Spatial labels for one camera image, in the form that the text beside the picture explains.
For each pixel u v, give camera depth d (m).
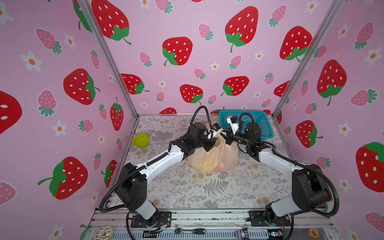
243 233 0.68
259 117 1.12
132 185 0.43
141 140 1.04
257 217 0.74
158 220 0.73
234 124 0.72
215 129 0.68
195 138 0.61
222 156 0.82
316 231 0.70
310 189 0.44
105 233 0.69
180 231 0.70
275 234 0.70
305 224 0.73
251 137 0.65
